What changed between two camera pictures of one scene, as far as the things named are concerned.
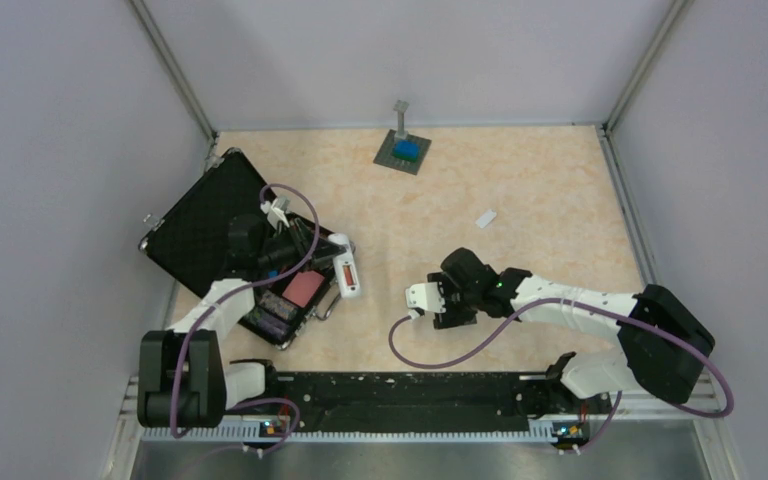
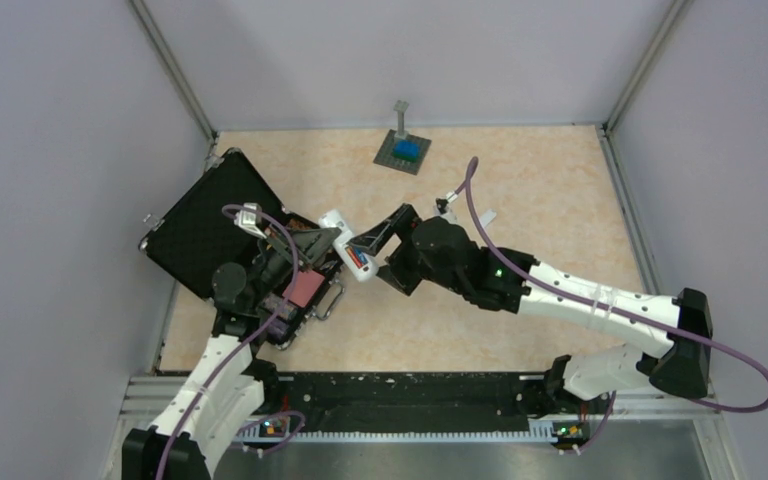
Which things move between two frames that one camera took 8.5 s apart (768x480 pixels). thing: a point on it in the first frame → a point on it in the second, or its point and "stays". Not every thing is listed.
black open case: [191, 239] stays
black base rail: [416, 398] stays
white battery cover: [486, 218] stays
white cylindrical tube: [347, 268] → [365, 267]
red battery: [348, 275] → [354, 257]
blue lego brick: [406, 150] stays
